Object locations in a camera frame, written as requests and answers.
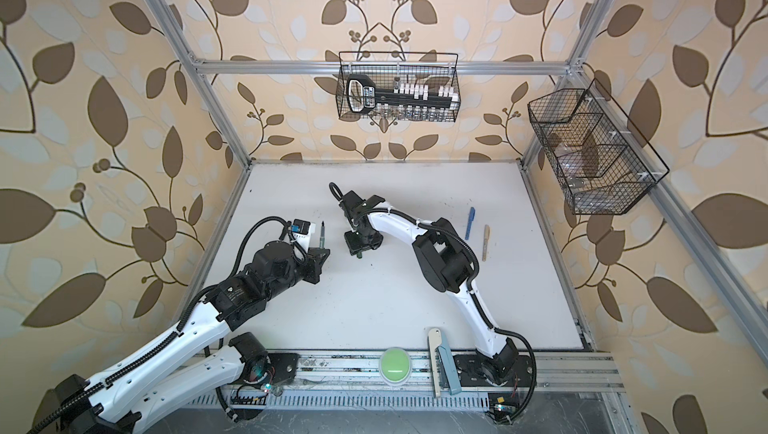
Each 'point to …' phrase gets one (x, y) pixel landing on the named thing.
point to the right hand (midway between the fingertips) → (357, 251)
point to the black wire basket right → (601, 170)
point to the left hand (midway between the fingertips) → (329, 250)
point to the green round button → (395, 365)
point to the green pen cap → (359, 255)
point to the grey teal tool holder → (444, 376)
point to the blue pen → (472, 214)
